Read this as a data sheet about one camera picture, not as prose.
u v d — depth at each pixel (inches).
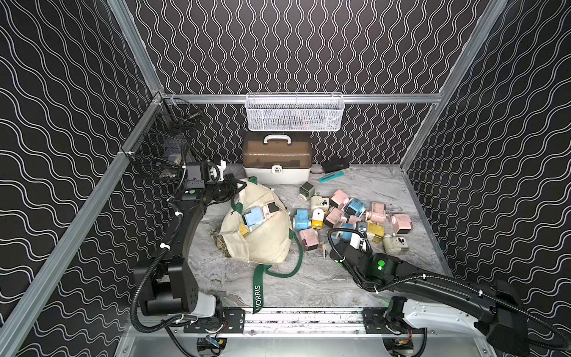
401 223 36.6
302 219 37.0
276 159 41.3
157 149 37.1
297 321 29.9
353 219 37.4
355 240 27.0
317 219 36.4
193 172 24.7
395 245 34.5
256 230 37.6
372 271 22.2
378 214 37.8
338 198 40.0
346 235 29.3
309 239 34.5
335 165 47.3
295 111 49.6
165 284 16.5
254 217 38.4
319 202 39.5
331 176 45.6
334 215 37.4
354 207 38.4
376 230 36.3
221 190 27.8
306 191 39.4
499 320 15.8
